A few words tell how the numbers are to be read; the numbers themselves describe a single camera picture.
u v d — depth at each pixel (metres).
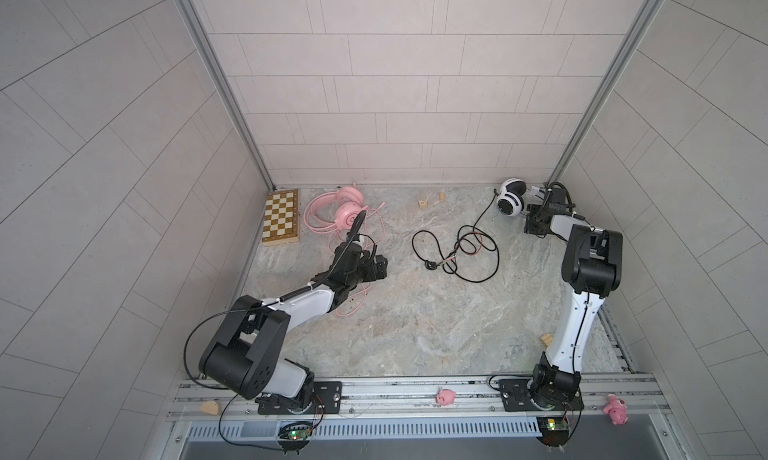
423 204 1.12
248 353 0.42
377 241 1.00
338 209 0.99
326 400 0.71
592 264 0.58
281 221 1.02
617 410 0.68
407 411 0.71
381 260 0.85
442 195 1.13
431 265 0.94
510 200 1.02
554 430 0.68
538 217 0.84
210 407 0.69
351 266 0.70
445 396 0.71
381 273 0.80
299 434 0.64
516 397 0.71
